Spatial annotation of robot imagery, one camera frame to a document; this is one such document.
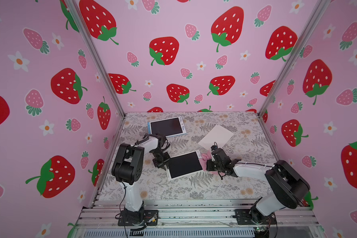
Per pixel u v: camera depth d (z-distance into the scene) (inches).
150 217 28.3
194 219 29.3
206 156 36.5
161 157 30.9
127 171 20.1
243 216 28.9
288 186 17.7
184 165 37.3
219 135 42.6
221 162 28.1
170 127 54.1
